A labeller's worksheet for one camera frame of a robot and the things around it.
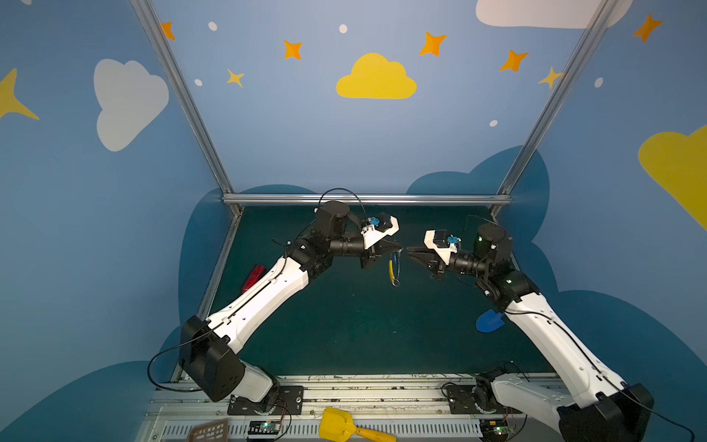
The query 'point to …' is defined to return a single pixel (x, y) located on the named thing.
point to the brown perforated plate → (215, 431)
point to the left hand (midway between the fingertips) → (400, 242)
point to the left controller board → (263, 429)
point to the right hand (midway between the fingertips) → (411, 245)
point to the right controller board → (495, 430)
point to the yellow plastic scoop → (337, 425)
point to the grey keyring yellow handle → (394, 268)
